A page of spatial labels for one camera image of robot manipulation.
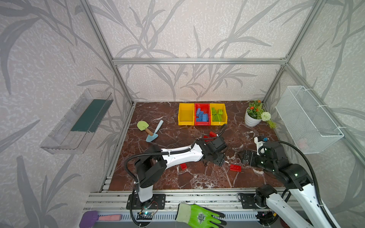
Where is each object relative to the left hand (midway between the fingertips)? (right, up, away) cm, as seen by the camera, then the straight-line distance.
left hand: (218, 158), depth 82 cm
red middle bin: (-5, +32, +34) cm, 47 cm away
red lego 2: (+12, -7, +4) cm, 14 cm away
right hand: (+12, +5, -9) cm, 16 cm away
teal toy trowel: (-45, +9, +16) cm, 48 cm away
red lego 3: (-6, +10, +17) cm, 21 cm away
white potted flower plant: (+28, +26, +14) cm, 41 cm away
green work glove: (-12, -24, -13) cm, 30 cm away
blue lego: (-7, +23, +23) cm, 34 cm away
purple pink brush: (-65, -26, -13) cm, 71 cm away
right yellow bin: (+5, +26, +26) cm, 37 cm away
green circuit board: (-40, -26, -10) cm, 49 cm away
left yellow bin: (-20, +26, +27) cm, 42 cm away
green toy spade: (-53, +17, +23) cm, 60 cm away
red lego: (-21, -6, +5) cm, 22 cm away
